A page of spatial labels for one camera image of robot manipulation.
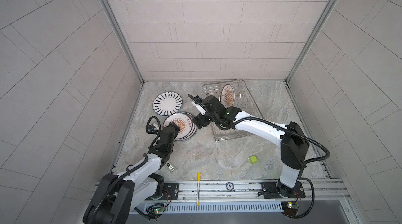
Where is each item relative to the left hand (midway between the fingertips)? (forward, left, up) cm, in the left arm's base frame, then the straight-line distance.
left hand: (176, 124), depth 88 cm
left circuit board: (-39, +2, -1) cm, 39 cm away
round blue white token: (-30, -29, -5) cm, 42 cm away
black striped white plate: (+17, +9, -4) cm, 20 cm away
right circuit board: (-38, -55, -4) cm, 67 cm away
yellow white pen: (-26, -14, -4) cm, 30 cm away
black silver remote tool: (-22, 0, -1) cm, 22 cm away
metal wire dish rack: (+15, -40, +4) cm, 43 cm away
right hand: (0, -12, +9) cm, 15 cm away
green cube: (-18, -42, -3) cm, 46 cm away
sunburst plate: (+18, -31, +4) cm, 36 cm away
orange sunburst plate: (+3, -4, -2) cm, 5 cm away
